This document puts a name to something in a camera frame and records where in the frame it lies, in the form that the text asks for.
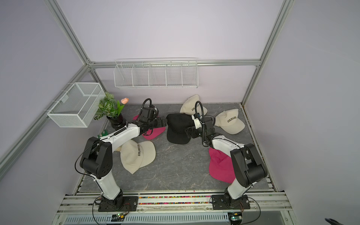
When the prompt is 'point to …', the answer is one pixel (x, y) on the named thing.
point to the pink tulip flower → (124, 101)
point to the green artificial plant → (108, 107)
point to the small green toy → (105, 133)
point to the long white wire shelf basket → (159, 73)
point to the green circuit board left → (118, 217)
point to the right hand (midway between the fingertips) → (190, 127)
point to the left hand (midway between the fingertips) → (162, 121)
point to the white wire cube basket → (77, 106)
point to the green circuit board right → (236, 218)
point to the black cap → (176, 123)
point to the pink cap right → (221, 166)
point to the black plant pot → (117, 122)
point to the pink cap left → (151, 133)
